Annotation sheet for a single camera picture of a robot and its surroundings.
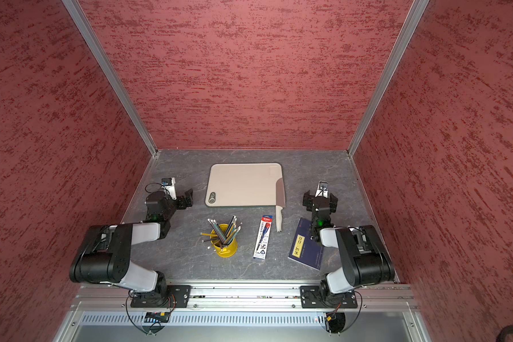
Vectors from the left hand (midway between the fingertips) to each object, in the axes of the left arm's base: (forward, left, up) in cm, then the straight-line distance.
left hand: (182, 193), depth 94 cm
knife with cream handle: (-1, -45, -6) cm, 45 cm away
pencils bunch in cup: (-21, -21, +2) cm, 30 cm away
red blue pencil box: (-18, -37, -6) cm, 41 cm away
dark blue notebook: (-22, -54, -7) cm, 58 cm away
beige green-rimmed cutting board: (+11, -24, -8) cm, 28 cm away
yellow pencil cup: (-26, -23, +1) cm, 34 cm away
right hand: (0, -62, +1) cm, 62 cm away
